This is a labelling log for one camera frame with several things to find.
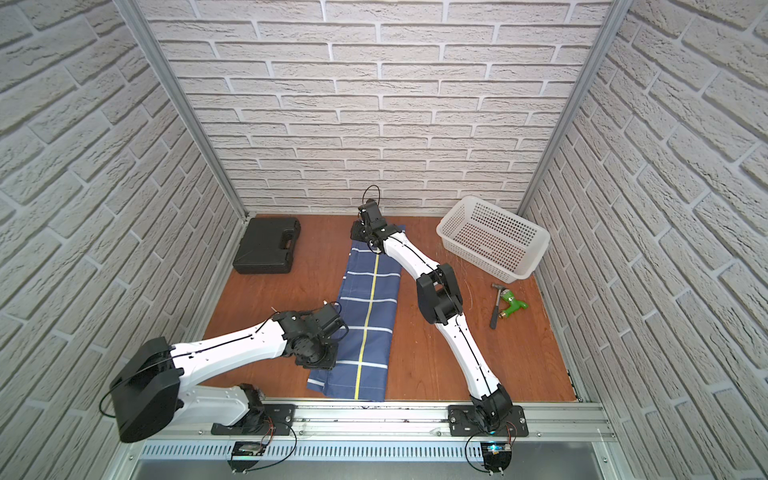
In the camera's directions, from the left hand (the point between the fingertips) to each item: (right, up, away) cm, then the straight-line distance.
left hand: (336, 360), depth 80 cm
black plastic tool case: (-29, +32, +20) cm, 47 cm away
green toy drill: (+53, +15, +14) cm, 57 cm away
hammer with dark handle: (+48, +9, +12) cm, 50 cm away
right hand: (+3, +38, +24) cm, 45 cm away
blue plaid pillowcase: (+8, +12, +12) cm, 19 cm away
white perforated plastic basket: (+55, +34, +31) cm, 72 cm away
